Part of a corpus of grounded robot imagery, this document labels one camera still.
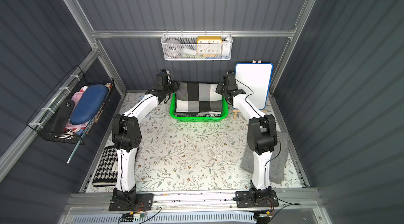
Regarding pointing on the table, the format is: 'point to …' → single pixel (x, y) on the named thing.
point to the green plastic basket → (218, 119)
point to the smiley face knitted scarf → (208, 114)
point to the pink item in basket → (70, 128)
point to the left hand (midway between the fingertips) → (181, 83)
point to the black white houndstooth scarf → (106, 173)
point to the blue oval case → (88, 103)
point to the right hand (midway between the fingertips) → (224, 84)
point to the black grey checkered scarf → (192, 97)
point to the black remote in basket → (62, 117)
